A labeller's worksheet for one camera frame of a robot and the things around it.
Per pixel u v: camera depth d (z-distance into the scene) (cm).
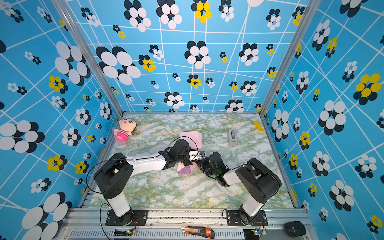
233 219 72
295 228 68
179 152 71
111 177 47
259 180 47
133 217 72
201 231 69
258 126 112
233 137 102
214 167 73
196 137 96
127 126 104
